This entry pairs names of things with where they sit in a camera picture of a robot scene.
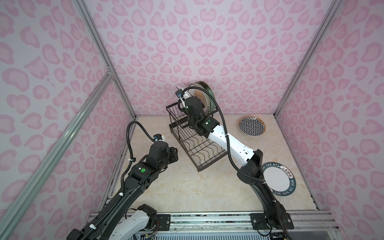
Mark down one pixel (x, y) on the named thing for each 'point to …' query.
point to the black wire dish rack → (202, 151)
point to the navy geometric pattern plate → (252, 126)
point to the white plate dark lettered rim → (279, 180)
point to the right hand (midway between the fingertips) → (193, 96)
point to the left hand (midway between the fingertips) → (176, 149)
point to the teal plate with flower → (211, 93)
